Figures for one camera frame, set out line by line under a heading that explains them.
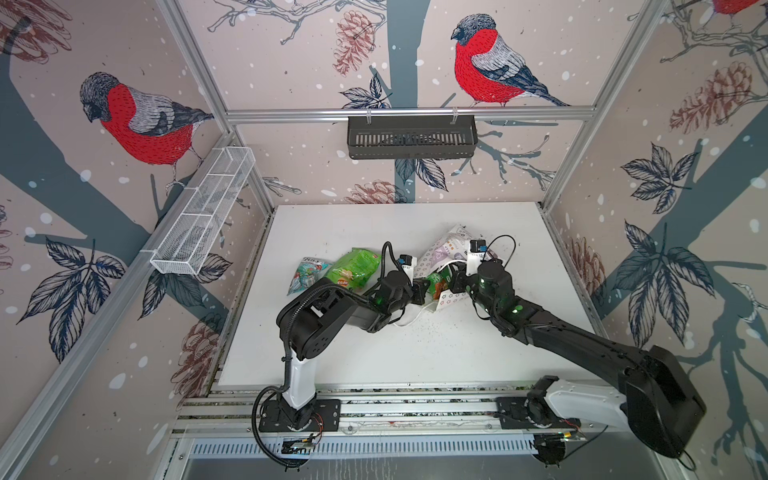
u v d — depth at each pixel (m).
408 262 0.85
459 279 0.72
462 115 0.92
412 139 1.06
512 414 0.73
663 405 0.41
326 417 0.73
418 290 0.82
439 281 0.90
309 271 0.95
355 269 0.95
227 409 0.76
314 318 0.52
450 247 0.89
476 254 0.70
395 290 0.73
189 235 0.73
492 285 0.60
